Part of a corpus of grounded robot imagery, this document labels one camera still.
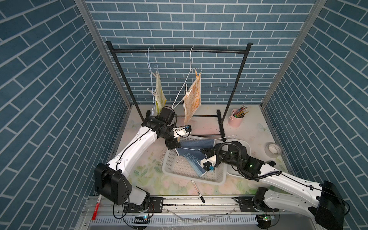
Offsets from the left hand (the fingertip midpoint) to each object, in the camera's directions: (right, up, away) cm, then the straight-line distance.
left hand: (180, 138), depth 79 cm
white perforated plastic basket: (-4, -18, +8) cm, 20 cm away
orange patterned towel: (+7, +23, +13) cm, 27 cm away
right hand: (+13, -3, -7) cm, 15 cm away
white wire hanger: (+22, -1, +3) cm, 22 cm away
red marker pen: (-43, -35, -7) cm, 55 cm away
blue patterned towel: (+6, -5, -3) cm, 9 cm away
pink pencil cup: (+37, +8, +24) cm, 45 cm away
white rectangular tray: (+42, -5, +13) cm, 44 cm away
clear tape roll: (+61, -10, +16) cm, 64 cm away
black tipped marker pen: (+11, -32, -2) cm, 34 cm away
